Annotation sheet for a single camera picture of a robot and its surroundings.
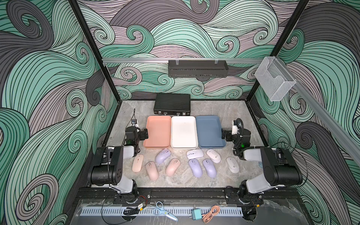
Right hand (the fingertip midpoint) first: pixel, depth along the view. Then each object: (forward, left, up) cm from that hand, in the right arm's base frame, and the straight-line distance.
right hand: (228, 128), depth 94 cm
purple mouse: (-17, +44, -4) cm, 48 cm away
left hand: (+1, +62, +1) cm, 62 cm away
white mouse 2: (-23, +2, -4) cm, 24 cm away
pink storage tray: (+3, +48, -8) cm, 49 cm away
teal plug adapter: (-46, +26, -4) cm, 53 cm away
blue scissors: (-45, +44, -6) cm, 63 cm away
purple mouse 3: (-26, +15, -5) cm, 30 cm away
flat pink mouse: (-21, +59, -4) cm, 63 cm away
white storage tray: (0, +30, -5) cm, 31 cm away
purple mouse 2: (-25, +24, -5) cm, 35 cm away
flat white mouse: (-15, +24, -5) cm, 29 cm away
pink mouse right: (-24, +38, -4) cm, 45 cm away
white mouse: (-17, +12, -5) cm, 21 cm away
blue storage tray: (+2, +12, -7) cm, 14 cm away
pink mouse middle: (-26, +50, -4) cm, 56 cm away
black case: (+27, +39, -4) cm, 48 cm away
